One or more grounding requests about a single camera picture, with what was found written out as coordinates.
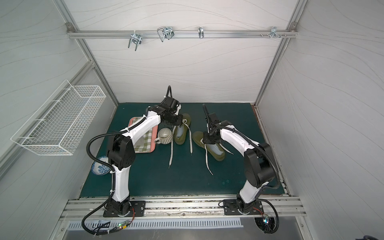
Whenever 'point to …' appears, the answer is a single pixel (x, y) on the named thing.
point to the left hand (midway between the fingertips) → (183, 122)
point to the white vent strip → (115, 225)
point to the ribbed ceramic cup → (165, 136)
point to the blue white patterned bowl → (100, 169)
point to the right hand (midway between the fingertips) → (207, 139)
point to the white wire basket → (59, 126)
